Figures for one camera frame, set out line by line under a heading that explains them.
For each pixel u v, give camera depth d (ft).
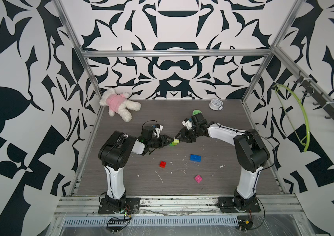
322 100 1.98
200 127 2.47
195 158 2.93
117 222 2.39
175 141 3.00
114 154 1.67
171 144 3.07
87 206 2.45
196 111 3.55
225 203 2.44
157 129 3.00
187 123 2.95
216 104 3.75
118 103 3.44
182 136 2.73
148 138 2.63
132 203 2.46
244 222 2.33
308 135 2.17
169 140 3.02
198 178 2.68
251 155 1.66
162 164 2.83
